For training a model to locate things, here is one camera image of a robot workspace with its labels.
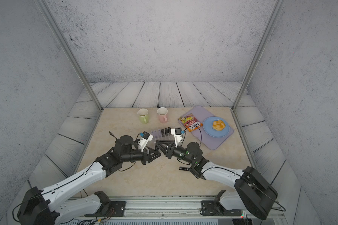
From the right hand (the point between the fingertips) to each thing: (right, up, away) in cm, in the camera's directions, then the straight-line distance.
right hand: (157, 145), depth 69 cm
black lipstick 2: (+5, +5, +28) cm, 28 cm away
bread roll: (+41, +8, +36) cm, 55 cm away
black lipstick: (+1, +2, +29) cm, 29 cm away
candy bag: (+21, +10, +38) cm, 45 cm away
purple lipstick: (-2, +5, -1) cm, 5 cm away
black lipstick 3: (+14, -17, +18) cm, 29 cm away
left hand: (+2, -5, +2) cm, 6 cm away
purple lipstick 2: (-2, +4, +27) cm, 27 cm away
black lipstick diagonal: (+3, +4, +29) cm, 29 cm away
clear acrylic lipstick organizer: (+2, 0, +30) cm, 30 cm away
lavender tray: (+32, +15, +47) cm, 58 cm away
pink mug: (0, +17, +38) cm, 42 cm away
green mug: (-14, +16, +36) cm, 42 cm away
